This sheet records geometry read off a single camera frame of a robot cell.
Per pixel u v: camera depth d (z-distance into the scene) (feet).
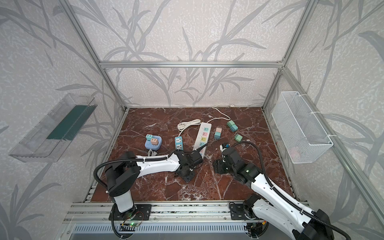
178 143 3.19
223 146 2.36
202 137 3.25
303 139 2.01
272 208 1.86
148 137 3.09
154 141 3.07
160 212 2.46
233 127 3.45
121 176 1.50
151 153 3.04
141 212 2.38
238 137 3.31
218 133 3.41
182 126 3.49
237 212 2.40
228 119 3.67
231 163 1.96
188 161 2.08
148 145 3.16
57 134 2.20
